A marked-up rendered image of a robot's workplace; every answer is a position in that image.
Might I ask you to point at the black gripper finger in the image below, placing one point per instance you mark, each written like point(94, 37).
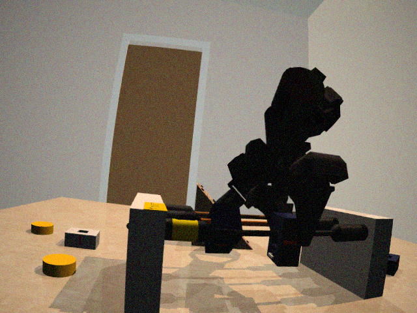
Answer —
point(268, 207)
point(309, 201)

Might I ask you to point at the short orange and brown cylinder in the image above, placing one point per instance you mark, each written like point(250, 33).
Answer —
point(59, 265)
point(41, 228)

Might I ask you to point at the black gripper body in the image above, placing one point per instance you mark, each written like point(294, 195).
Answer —
point(311, 168)

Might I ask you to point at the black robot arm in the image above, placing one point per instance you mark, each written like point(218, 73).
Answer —
point(301, 104)

